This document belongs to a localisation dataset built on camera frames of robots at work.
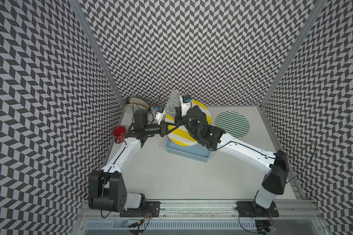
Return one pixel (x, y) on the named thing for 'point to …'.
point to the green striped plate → (235, 123)
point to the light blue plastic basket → (196, 152)
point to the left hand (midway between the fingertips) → (176, 127)
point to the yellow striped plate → (181, 135)
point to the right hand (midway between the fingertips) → (177, 109)
